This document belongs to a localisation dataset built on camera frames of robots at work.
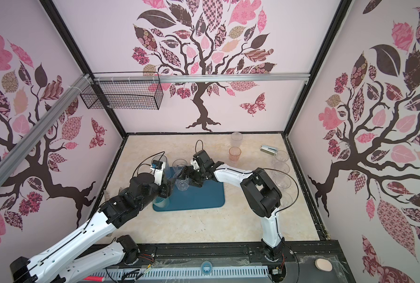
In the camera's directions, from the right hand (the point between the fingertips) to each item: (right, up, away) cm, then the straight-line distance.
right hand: (181, 178), depth 87 cm
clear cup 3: (+58, +11, +19) cm, 62 cm away
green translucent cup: (-8, -10, -9) cm, 15 cm away
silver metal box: (+52, +14, +23) cm, 59 cm away
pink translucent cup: (+29, +12, +20) cm, 37 cm away
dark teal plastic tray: (+15, -11, +7) cm, 19 cm away
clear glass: (-4, +5, +11) cm, 13 cm away
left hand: (-3, +1, -12) cm, 13 cm away
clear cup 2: (+31, +21, +22) cm, 44 cm away
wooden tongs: (-40, -10, +3) cm, 41 cm away
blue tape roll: (+13, -34, -16) cm, 40 cm away
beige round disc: (+62, -33, -17) cm, 72 cm away
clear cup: (-1, -5, +8) cm, 10 cm away
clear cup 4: (+55, +4, +11) cm, 57 cm away
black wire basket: (-48, +53, +35) cm, 79 cm away
